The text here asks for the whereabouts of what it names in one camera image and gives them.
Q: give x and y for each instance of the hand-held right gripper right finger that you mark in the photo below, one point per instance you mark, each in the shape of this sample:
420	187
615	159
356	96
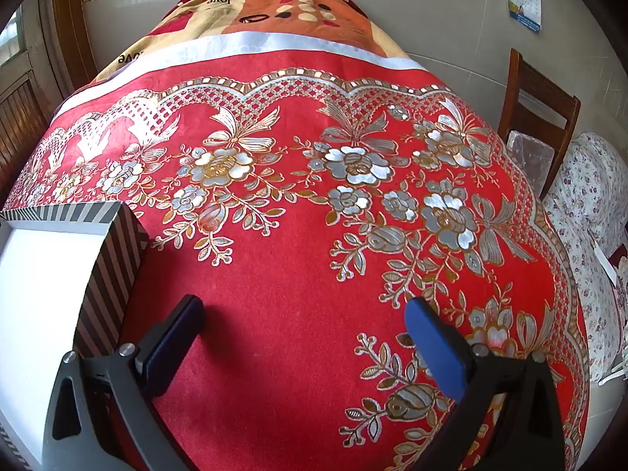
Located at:
441	348

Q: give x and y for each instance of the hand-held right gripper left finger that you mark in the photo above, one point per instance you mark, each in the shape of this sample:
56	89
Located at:
171	341

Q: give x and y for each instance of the striped gift box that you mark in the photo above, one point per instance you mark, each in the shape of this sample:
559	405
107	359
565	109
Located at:
39	265

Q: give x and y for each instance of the red floral tablecloth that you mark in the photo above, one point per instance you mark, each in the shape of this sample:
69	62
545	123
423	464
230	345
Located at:
294	265

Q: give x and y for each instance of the floral cushion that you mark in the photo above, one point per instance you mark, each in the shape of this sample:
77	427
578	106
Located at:
588	196

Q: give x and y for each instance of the clear plastic bag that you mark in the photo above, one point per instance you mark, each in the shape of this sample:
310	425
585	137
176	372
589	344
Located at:
532	157

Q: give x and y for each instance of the wooden slatted door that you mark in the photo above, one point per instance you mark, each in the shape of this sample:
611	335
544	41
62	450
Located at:
24	108

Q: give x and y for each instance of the wooden chair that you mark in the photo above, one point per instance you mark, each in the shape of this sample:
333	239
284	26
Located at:
539	88

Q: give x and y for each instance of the printed blanket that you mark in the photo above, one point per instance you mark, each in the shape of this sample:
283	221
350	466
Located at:
274	5

